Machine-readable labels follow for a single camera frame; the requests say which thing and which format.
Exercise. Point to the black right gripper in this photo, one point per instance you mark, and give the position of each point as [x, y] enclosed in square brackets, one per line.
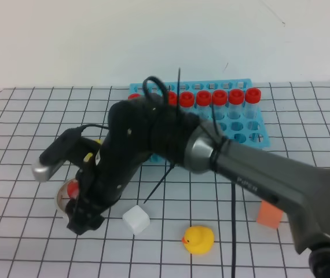
[105, 170]

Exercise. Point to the red capped tube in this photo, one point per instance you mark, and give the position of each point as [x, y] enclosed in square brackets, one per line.
[236, 99]
[219, 101]
[187, 101]
[203, 102]
[172, 98]
[134, 96]
[252, 99]
[73, 190]

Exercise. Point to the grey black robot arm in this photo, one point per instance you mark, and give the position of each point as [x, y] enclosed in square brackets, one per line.
[140, 127]

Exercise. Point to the white checkered cloth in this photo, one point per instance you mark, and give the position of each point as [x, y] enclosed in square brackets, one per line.
[34, 239]

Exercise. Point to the blue tube rack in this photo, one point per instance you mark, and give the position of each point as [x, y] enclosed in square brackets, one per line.
[251, 132]

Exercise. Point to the left white tape roll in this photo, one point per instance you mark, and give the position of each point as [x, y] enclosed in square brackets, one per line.
[61, 199]

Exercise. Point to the white foam cube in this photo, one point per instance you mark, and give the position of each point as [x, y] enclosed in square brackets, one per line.
[136, 219]

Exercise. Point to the yellow rubber duck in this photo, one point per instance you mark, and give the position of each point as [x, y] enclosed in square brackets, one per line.
[198, 240]

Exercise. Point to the orange foam cube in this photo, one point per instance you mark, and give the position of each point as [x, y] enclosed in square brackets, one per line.
[269, 215]

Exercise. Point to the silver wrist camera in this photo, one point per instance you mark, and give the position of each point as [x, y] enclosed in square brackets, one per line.
[69, 146]

